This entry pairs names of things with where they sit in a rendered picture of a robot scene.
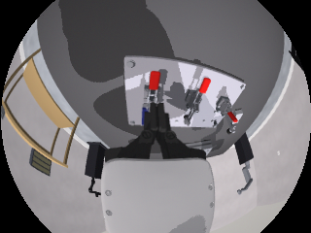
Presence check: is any blue flat plate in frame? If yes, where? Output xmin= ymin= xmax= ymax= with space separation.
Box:
xmin=142 ymin=104 xmax=147 ymax=125

